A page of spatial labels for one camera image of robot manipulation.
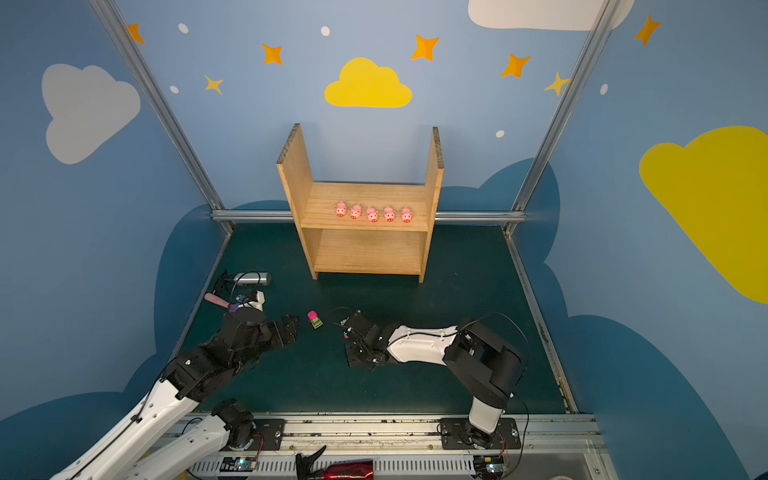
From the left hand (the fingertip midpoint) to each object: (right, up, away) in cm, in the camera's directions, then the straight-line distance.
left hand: (291, 323), depth 75 cm
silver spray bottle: (-22, +9, +26) cm, 35 cm away
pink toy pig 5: (+30, +29, +9) cm, 43 cm away
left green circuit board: (-11, -33, -4) cm, 35 cm away
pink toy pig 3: (+20, +29, +9) cm, 37 cm away
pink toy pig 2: (+16, +30, +9) cm, 35 cm away
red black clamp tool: (+18, -32, -8) cm, 37 cm away
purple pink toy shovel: (-26, 0, +21) cm, 33 cm away
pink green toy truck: (+2, -3, +18) cm, 18 cm away
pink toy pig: (+11, +31, +11) cm, 35 cm away
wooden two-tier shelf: (+18, +25, +11) cm, 33 cm away
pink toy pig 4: (+25, +29, +9) cm, 40 cm away
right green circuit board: (+50, -34, -4) cm, 60 cm away
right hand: (+14, -11, +12) cm, 22 cm away
